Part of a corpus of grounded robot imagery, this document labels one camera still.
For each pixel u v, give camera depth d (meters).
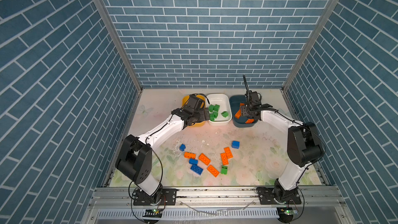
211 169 0.83
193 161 0.84
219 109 1.08
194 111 0.66
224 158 0.86
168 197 0.73
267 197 0.74
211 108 1.05
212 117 1.01
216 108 1.05
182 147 0.89
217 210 0.71
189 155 0.86
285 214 0.72
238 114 1.01
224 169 0.83
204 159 0.85
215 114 1.04
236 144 0.91
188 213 0.71
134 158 0.44
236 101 1.11
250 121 0.99
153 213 0.72
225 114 1.04
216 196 0.76
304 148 0.49
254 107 0.74
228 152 0.88
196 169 0.82
